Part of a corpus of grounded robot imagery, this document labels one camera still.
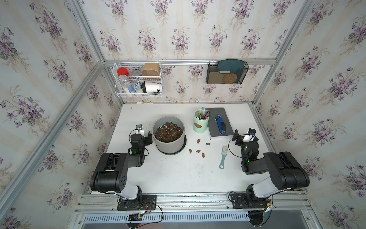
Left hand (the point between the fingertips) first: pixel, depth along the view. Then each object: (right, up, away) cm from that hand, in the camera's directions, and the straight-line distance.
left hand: (145, 133), depth 93 cm
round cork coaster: (+58, +38, +5) cm, 69 cm away
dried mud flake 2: (+38, -14, -2) cm, 41 cm away
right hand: (+65, +1, -4) cm, 65 cm away
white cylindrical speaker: (+4, +30, 0) cm, 31 cm away
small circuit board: (+1, -41, -21) cm, 46 cm away
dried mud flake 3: (+30, -12, 0) cm, 32 cm away
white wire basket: (-5, +36, +1) cm, 36 cm away
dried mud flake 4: (+35, -12, 0) cm, 37 cm away
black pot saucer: (+22, -12, -4) cm, 25 cm away
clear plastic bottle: (-12, +32, -5) cm, 35 cm away
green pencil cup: (+37, +8, -3) cm, 38 cm away
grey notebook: (+47, +3, +8) cm, 48 cm away
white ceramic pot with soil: (+16, 0, -3) cm, 17 cm away
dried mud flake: (+36, -6, +5) cm, 37 cm away
